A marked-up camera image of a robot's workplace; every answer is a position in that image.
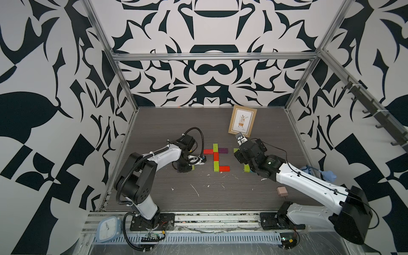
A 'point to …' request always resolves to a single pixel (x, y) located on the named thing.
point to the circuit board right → (288, 239)
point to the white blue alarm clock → (108, 229)
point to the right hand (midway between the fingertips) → (246, 143)
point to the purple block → (223, 150)
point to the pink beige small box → (282, 191)
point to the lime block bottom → (216, 166)
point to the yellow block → (190, 151)
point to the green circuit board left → (153, 237)
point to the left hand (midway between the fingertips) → (184, 161)
